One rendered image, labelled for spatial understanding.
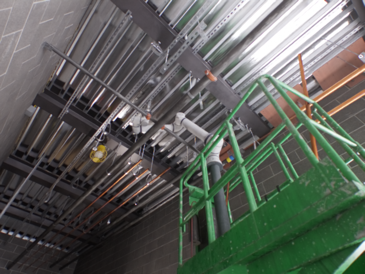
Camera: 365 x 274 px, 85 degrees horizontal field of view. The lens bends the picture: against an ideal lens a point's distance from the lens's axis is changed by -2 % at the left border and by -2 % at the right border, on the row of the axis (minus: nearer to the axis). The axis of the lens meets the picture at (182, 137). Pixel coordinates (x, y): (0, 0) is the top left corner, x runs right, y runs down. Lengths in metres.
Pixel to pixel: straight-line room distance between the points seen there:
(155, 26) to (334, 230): 2.34
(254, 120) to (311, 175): 2.21
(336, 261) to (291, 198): 0.29
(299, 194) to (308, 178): 0.08
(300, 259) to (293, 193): 0.29
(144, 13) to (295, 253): 2.43
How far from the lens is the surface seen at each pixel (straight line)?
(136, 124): 2.61
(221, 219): 1.97
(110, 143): 3.52
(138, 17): 2.58
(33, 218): 6.61
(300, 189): 1.13
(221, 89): 2.84
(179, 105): 2.17
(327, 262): 1.15
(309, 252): 1.16
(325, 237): 1.12
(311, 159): 1.14
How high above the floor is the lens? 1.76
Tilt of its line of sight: 51 degrees up
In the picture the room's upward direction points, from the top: straight up
